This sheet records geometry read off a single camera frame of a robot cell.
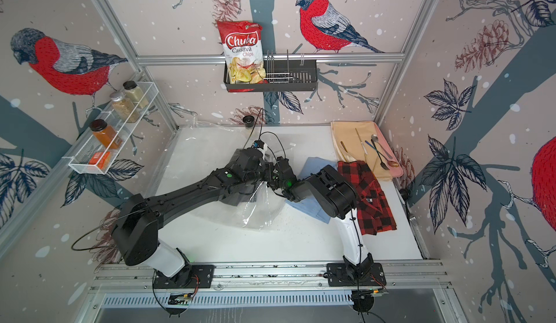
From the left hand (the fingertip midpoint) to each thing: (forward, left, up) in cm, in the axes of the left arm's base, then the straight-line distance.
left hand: (280, 164), depth 83 cm
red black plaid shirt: (-12, -38, -15) cm, 43 cm away
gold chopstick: (+27, -43, -18) cm, 54 cm away
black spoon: (+11, -51, -18) cm, 55 cm away
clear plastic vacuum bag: (+19, +43, -17) cm, 50 cm away
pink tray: (+20, -55, -17) cm, 61 cm away
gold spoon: (+23, -33, -18) cm, 44 cm away
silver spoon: (+29, -50, -17) cm, 61 cm away
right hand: (+4, +12, -14) cm, 19 cm away
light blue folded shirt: (+11, -16, -18) cm, 26 cm away
